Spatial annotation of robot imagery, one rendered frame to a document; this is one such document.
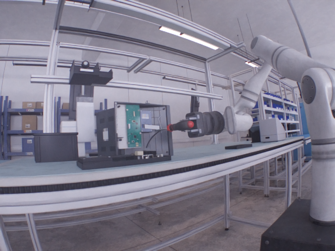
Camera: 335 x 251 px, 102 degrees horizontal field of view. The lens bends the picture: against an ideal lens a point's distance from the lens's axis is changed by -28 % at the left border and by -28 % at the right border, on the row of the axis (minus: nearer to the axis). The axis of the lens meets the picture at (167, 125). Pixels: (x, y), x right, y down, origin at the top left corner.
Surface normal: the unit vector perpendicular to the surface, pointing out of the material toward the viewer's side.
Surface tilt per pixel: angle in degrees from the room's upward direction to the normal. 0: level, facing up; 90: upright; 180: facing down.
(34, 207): 90
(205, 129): 90
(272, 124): 90
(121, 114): 90
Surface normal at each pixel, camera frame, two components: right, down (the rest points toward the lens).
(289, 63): -0.90, 0.16
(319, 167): -0.99, 0.06
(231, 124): -0.79, 0.07
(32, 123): 0.58, -0.11
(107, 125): -0.55, -0.04
